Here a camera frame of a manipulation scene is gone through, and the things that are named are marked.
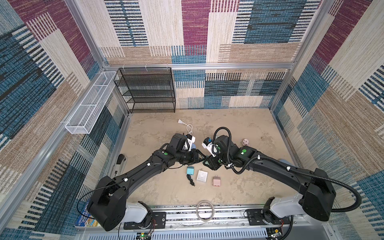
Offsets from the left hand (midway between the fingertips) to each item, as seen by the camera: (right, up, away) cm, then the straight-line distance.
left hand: (205, 159), depth 77 cm
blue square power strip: (-6, +7, -3) cm, 10 cm away
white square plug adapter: (-1, -11, +8) cm, 14 cm away
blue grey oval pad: (+49, -4, +15) cm, 51 cm away
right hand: (+2, -2, +2) cm, 4 cm away
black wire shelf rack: (-39, +43, +31) cm, 66 cm away
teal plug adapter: (-8, -8, +10) cm, 15 cm away
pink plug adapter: (+7, -14, +7) cm, 17 cm away
